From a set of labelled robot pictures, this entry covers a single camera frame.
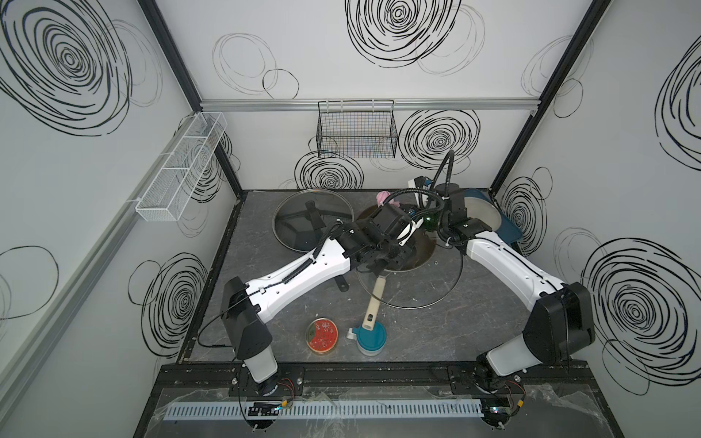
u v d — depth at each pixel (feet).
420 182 2.41
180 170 2.36
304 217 3.23
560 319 1.37
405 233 1.92
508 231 3.51
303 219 3.25
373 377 2.47
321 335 2.55
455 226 2.05
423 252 3.12
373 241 1.73
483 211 3.69
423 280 3.07
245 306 1.37
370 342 2.40
